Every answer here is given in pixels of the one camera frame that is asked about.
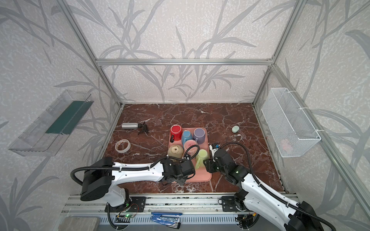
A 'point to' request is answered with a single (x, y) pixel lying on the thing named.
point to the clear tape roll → (122, 146)
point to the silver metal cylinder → (129, 125)
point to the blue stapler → (171, 220)
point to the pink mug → (193, 150)
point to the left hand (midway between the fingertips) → (184, 173)
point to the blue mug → (186, 135)
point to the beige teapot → (176, 151)
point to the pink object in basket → (286, 146)
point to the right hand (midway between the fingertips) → (206, 156)
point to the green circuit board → (127, 216)
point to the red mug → (176, 132)
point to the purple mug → (199, 135)
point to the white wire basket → (292, 131)
